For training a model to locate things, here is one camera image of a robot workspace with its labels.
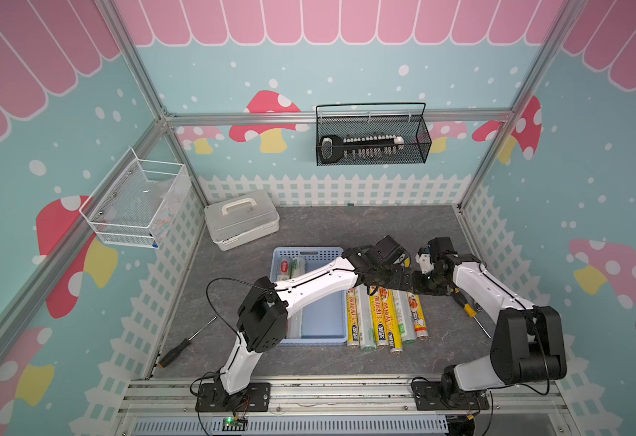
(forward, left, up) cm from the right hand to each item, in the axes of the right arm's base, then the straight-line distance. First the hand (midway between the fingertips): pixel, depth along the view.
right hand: (416, 287), depth 89 cm
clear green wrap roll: (-12, +18, -2) cm, 21 cm away
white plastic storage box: (+25, +61, +7) cm, 66 cm away
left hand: (-3, +9, +8) cm, 12 cm away
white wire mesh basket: (+16, +86, +25) cm, 91 cm away
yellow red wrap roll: (-9, +22, -2) cm, 24 cm away
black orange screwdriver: (-18, +75, -3) cm, 77 cm away
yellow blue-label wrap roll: (-10, +9, -2) cm, 13 cm away
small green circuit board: (-36, +56, -8) cm, 67 cm away
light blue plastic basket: (-9, +32, -5) cm, 34 cm away
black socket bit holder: (+36, +27, +30) cm, 54 cm away
